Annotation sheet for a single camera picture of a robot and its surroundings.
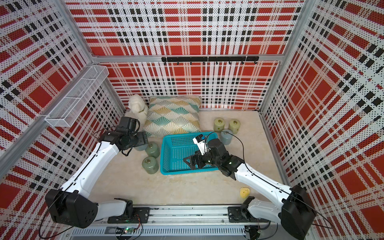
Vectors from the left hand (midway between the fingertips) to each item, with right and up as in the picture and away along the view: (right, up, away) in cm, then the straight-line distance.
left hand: (142, 140), depth 81 cm
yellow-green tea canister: (+45, +9, +21) cm, 50 cm away
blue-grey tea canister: (-1, -4, 0) cm, 4 cm away
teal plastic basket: (+15, -7, +17) cm, 24 cm away
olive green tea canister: (+4, -14, +3) cm, 15 cm away
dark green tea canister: (+3, -7, +8) cm, 11 cm away
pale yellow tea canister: (+55, +8, +21) cm, 60 cm away
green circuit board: (-4, -41, -12) cm, 43 cm away
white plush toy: (-10, +21, +18) cm, 29 cm away
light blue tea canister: (+49, +1, +15) cm, 52 cm away
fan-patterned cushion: (+13, +16, +17) cm, 27 cm away
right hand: (+28, -8, -6) cm, 30 cm away
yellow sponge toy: (+56, -28, -1) cm, 63 cm away
